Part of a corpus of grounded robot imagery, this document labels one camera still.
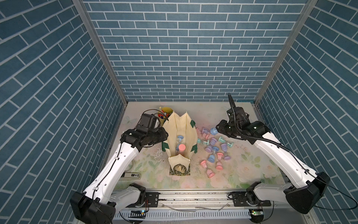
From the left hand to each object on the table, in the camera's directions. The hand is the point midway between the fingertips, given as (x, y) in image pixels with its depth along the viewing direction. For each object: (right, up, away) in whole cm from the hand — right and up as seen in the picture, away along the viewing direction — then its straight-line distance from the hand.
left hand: (170, 135), depth 75 cm
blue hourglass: (+4, -6, +21) cm, 22 cm away
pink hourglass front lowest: (+23, -23, +6) cm, 33 cm away
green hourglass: (+33, -6, +19) cm, 38 cm away
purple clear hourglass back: (+22, 0, +24) cm, 33 cm away
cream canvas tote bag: (+5, -9, +21) cm, 23 cm away
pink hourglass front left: (+20, -19, +10) cm, 29 cm away
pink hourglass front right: (+29, -20, +9) cm, 36 cm away
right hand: (+27, +4, +2) cm, 27 cm away
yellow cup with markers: (-7, +12, +21) cm, 25 cm away
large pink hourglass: (+6, -9, +9) cm, 14 cm away
